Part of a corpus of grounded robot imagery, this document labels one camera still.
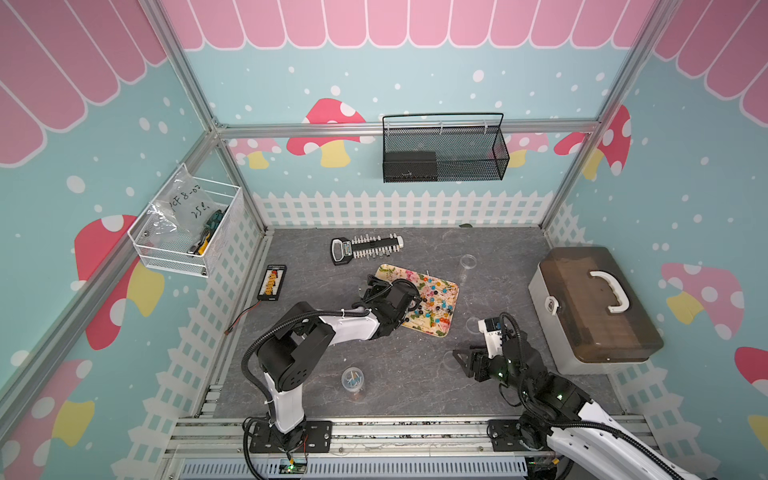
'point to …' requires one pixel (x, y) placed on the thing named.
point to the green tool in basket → (210, 228)
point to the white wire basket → (226, 197)
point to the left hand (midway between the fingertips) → (364, 281)
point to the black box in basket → (410, 166)
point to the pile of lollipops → (436, 304)
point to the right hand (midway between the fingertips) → (460, 352)
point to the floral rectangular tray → (392, 274)
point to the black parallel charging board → (272, 282)
